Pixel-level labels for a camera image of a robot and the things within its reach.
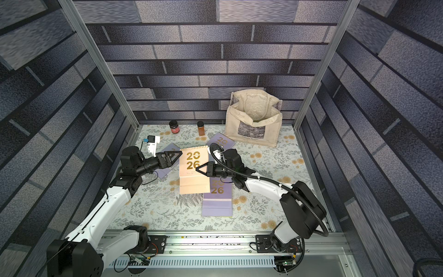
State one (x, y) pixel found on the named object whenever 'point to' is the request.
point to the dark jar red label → (174, 126)
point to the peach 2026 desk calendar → (192, 180)
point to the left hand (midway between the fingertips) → (178, 153)
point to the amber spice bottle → (201, 128)
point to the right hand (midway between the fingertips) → (195, 168)
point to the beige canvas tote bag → (254, 116)
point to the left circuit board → (139, 259)
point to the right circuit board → (282, 264)
